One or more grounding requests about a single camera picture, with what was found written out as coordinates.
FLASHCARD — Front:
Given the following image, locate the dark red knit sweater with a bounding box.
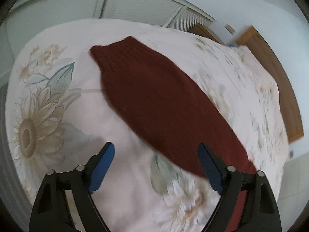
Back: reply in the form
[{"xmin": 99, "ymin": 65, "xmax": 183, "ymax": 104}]
[{"xmin": 90, "ymin": 37, "xmax": 256, "ymax": 231}]

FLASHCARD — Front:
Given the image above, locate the wooden headboard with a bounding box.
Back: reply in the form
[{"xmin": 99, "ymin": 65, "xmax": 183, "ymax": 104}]
[{"xmin": 188, "ymin": 23, "xmax": 304, "ymax": 144}]

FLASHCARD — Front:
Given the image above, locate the white louvered wardrobe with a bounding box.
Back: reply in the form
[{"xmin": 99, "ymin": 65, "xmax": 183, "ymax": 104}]
[{"xmin": 0, "ymin": 0, "xmax": 215, "ymax": 61}]

